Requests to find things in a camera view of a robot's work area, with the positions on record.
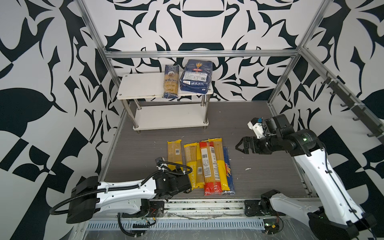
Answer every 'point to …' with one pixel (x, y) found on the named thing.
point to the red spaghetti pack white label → (212, 182)
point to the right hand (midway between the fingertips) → (243, 145)
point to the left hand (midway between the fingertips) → (174, 170)
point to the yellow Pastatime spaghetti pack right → (218, 144)
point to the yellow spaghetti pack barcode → (174, 153)
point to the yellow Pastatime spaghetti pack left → (193, 159)
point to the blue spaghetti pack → (232, 190)
